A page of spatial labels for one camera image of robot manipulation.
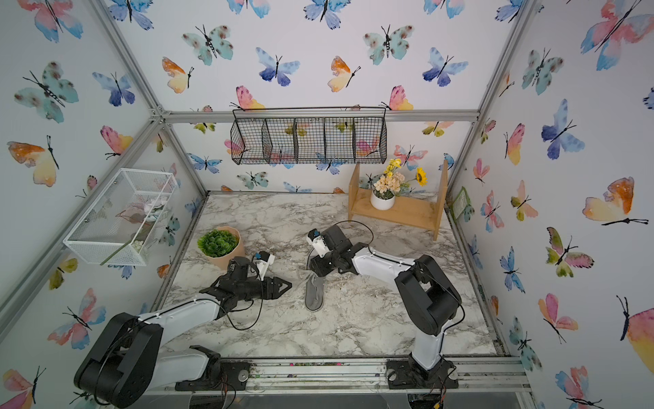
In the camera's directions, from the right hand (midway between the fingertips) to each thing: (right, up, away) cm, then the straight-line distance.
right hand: (317, 259), depth 90 cm
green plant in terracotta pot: (-33, +5, -1) cm, 33 cm away
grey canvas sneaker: (-1, -9, -1) cm, 9 cm away
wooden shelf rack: (+35, +17, +15) cm, 42 cm away
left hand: (-9, -7, -3) cm, 12 cm away
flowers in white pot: (+27, +26, +1) cm, 38 cm away
